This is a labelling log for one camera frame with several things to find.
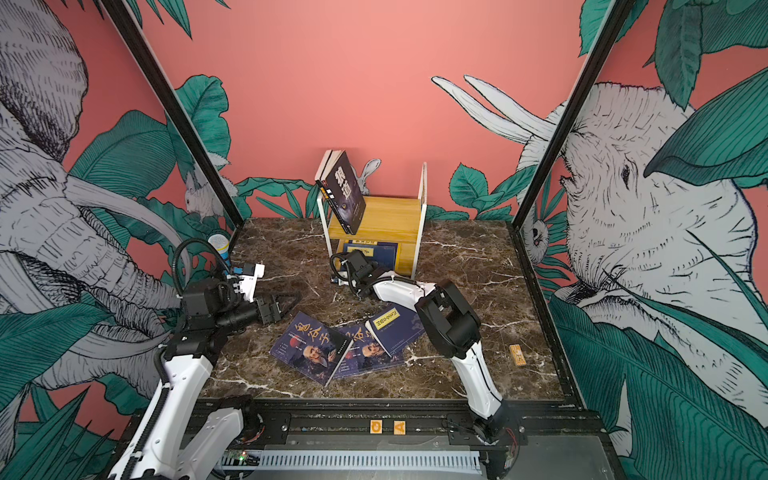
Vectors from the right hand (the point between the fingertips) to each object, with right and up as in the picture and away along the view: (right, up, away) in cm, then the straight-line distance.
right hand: (366, 263), depth 98 cm
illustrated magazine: (-15, -24, -12) cm, 31 cm away
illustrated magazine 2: (+1, -26, -12) cm, 29 cm away
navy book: (+10, -19, -8) cm, 23 cm away
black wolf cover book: (-6, +21, -14) cm, 26 cm away
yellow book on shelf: (-9, +7, +10) cm, 16 cm away
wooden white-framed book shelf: (+7, +15, -2) cm, 16 cm away
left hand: (-16, -7, -25) cm, 31 cm away
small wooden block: (+46, -27, -12) cm, 54 cm away
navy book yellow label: (+5, +3, +6) cm, 8 cm away
